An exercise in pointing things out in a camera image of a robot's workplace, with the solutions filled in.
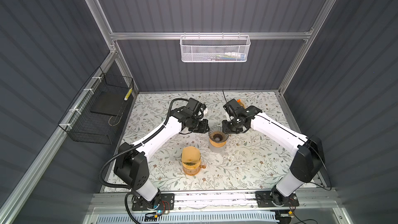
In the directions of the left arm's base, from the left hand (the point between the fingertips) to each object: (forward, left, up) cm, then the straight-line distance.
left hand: (209, 129), depth 81 cm
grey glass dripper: (0, -5, -6) cm, 8 cm away
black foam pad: (+9, +48, +13) cm, 51 cm away
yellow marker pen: (+17, +42, +11) cm, 47 cm away
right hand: (0, -9, -3) cm, 10 cm away
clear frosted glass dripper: (-7, -5, -11) cm, 14 cm away
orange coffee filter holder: (+23, -24, -7) cm, 34 cm away
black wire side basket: (+4, +54, +11) cm, 56 cm away
